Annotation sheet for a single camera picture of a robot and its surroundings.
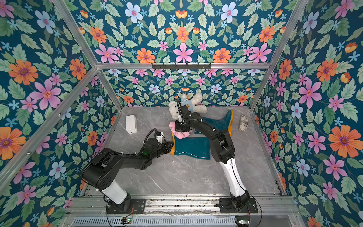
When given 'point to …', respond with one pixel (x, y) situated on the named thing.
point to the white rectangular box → (131, 124)
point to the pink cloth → (180, 135)
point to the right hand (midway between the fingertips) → (179, 126)
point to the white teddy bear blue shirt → (194, 103)
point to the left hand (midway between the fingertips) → (174, 146)
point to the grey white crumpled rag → (243, 123)
